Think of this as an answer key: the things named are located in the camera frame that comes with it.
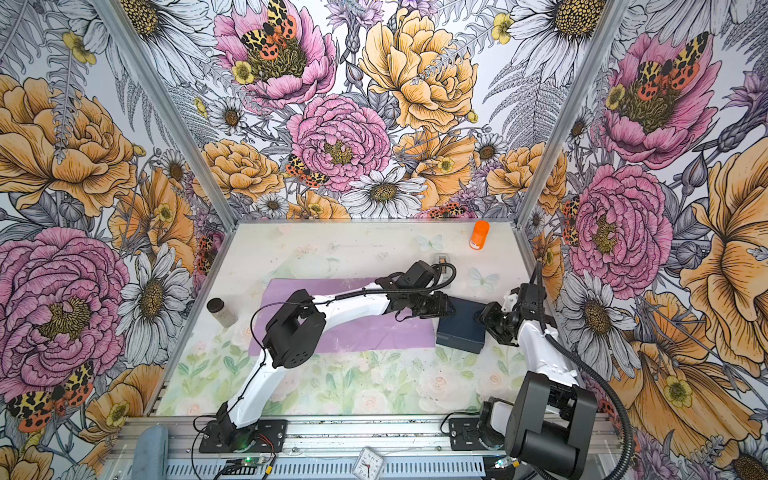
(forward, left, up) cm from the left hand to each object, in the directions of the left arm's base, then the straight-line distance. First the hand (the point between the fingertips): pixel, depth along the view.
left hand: (449, 319), depth 88 cm
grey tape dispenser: (+24, -1, -2) cm, 24 cm away
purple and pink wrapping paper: (0, +23, -7) cm, 24 cm away
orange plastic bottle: (+32, -15, +2) cm, 35 cm away
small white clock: (-34, +22, -4) cm, 41 cm away
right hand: (-2, -8, +1) cm, 8 cm away
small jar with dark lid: (+2, +66, +1) cm, 66 cm away
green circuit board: (-32, +50, -6) cm, 60 cm away
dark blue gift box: (-4, -3, 0) cm, 5 cm away
